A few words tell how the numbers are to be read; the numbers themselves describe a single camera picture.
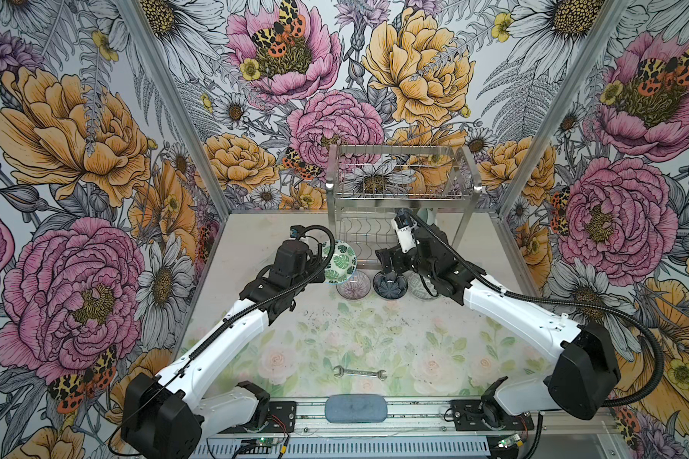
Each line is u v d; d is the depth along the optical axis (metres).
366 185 1.16
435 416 0.76
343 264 0.83
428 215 1.05
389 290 0.97
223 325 0.48
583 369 0.41
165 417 0.38
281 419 0.73
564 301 0.45
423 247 0.62
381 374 0.81
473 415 0.76
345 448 1.12
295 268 0.59
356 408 0.73
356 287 0.99
